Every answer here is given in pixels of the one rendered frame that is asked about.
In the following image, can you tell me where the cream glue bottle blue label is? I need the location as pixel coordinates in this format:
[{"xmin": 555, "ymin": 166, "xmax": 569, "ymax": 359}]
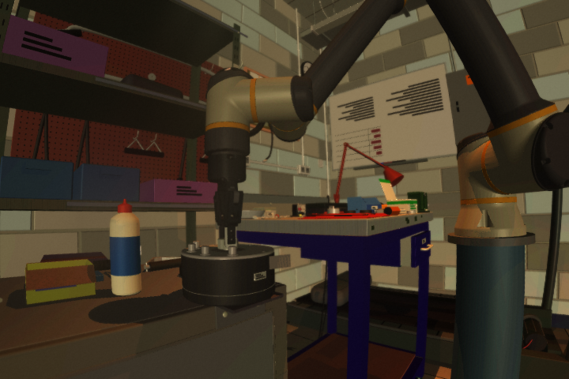
[{"xmin": 108, "ymin": 198, "xmax": 143, "ymax": 297}]

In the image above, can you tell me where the grey electrical cabinet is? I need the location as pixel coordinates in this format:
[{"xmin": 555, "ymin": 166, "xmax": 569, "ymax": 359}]
[{"xmin": 445, "ymin": 68, "xmax": 492, "ymax": 148}]

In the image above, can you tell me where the round combination lock body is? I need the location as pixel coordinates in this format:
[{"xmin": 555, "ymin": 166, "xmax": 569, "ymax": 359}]
[{"xmin": 179, "ymin": 242, "xmax": 277, "ymax": 307}]

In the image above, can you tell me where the red mat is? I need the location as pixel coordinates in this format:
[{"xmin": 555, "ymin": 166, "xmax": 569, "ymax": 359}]
[{"xmin": 297, "ymin": 211, "xmax": 390, "ymax": 220}]

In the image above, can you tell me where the blue storage box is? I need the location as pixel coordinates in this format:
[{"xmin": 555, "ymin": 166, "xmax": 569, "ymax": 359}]
[
  {"xmin": 72, "ymin": 163, "xmax": 141, "ymax": 203},
  {"xmin": 0, "ymin": 156, "xmax": 75, "ymax": 201}
]

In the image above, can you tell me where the dark green box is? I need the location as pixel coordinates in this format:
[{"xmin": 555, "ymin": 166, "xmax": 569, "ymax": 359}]
[{"xmin": 406, "ymin": 190, "xmax": 431, "ymax": 213}]

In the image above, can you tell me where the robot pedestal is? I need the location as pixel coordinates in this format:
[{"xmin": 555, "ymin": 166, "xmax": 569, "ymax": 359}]
[{"xmin": 447, "ymin": 231, "xmax": 537, "ymax": 379}]

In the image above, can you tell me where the white notice board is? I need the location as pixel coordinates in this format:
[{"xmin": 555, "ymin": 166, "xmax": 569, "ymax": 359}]
[{"xmin": 328, "ymin": 63, "xmax": 459, "ymax": 171}]

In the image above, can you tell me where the small purple box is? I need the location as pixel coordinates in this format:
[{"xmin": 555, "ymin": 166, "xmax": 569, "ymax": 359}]
[{"xmin": 139, "ymin": 178, "xmax": 219, "ymax": 205}]

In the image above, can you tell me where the small black red-wired cylinder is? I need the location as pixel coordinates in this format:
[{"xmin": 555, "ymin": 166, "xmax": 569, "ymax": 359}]
[{"xmin": 522, "ymin": 316, "xmax": 549, "ymax": 352}]

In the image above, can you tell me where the blue vise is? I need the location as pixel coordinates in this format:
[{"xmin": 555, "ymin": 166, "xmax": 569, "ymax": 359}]
[{"xmin": 346, "ymin": 196, "xmax": 383, "ymax": 215}]

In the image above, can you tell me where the red desk lamp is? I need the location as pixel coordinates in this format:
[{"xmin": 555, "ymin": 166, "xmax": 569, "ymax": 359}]
[{"xmin": 332, "ymin": 141, "xmax": 405, "ymax": 205}]

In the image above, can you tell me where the grey sack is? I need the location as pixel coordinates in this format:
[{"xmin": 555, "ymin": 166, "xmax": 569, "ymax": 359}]
[{"xmin": 310, "ymin": 283, "xmax": 350, "ymax": 307}]

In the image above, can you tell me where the red pegboard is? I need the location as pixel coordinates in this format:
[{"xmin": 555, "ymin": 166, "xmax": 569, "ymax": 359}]
[{"xmin": 9, "ymin": 11, "xmax": 224, "ymax": 191}]

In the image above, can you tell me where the dark metal shelf unit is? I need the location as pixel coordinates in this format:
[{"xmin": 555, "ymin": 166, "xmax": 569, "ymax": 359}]
[{"xmin": 0, "ymin": 0, "xmax": 248, "ymax": 247}]

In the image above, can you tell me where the yellow and brown box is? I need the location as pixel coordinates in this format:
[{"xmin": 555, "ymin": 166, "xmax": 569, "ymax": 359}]
[{"xmin": 24, "ymin": 258, "xmax": 98, "ymax": 306}]

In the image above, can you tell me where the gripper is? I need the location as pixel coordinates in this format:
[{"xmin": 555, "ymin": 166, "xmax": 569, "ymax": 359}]
[{"xmin": 205, "ymin": 129, "xmax": 250, "ymax": 250}]

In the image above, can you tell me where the black hose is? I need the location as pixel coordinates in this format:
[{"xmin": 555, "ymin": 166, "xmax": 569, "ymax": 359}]
[{"xmin": 541, "ymin": 188, "xmax": 563, "ymax": 312}]

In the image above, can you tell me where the green and white box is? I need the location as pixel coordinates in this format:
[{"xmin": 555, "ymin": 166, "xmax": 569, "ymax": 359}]
[{"xmin": 378, "ymin": 178, "xmax": 419, "ymax": 215}]

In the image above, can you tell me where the black hanger bar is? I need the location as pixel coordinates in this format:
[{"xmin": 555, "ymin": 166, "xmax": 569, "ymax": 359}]
[{"xmin": 124, "ymin": 132, "xmax": 166, "ymax": 159}]

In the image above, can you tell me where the blue table grey top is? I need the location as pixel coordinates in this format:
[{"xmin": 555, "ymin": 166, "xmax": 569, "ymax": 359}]
[{"xmin": 236, "ymin": 212, "xmax": 435, "ymax": 379}]

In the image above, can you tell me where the large purple box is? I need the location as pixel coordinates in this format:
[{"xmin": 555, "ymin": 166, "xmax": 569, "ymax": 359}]
[{"xmin": 0, "ymin": 8, "xmax": 110, "ymax": 79}]

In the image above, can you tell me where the grey workbench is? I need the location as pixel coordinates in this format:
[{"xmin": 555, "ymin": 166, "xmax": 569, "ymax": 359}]
[{"xmin": 0, "ymin": 267, "xmax": 288, "ymax": 379}]

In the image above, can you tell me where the dark brown flat box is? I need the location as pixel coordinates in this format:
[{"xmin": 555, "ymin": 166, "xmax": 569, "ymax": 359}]
[{"xmin": 40, "ymin": 251, "xmax": 111, "ymax": 272}]

